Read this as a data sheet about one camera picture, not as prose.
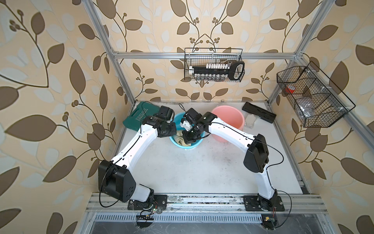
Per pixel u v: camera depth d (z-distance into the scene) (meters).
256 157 0.52
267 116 1.08
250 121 1.05
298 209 0.73
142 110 1.08
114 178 0.41
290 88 0.87
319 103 0.72
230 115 0.94
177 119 0.83
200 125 0.61
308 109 0.72
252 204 0.74
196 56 0.91
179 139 0.77
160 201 0.75
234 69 0.83
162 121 0.57
